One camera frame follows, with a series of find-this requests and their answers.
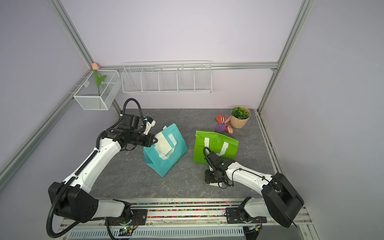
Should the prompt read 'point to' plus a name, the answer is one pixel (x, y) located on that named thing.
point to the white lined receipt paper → (162, 144)
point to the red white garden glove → (221, 119)
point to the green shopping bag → (208, 142)
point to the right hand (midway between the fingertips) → (209, 177)
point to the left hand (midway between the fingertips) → (156, 141)
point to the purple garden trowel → (220, 128)
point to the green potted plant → (240, 113)
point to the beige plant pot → (239, 123)
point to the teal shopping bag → (160, 165)
